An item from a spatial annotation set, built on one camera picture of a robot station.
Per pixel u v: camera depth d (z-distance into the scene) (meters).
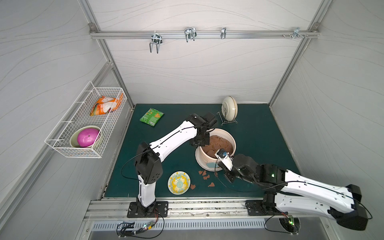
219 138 0.89
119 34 0.78
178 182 0.81
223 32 0.75
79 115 0.66
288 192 0.49
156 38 0.78
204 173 0.84
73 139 0.58
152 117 1.10
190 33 0.76
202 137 0.68
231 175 0.60
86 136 0.57
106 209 0.75
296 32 0.77
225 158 0.58
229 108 0.98
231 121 1.05
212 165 0.72
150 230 0.67
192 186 0.80
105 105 0.72
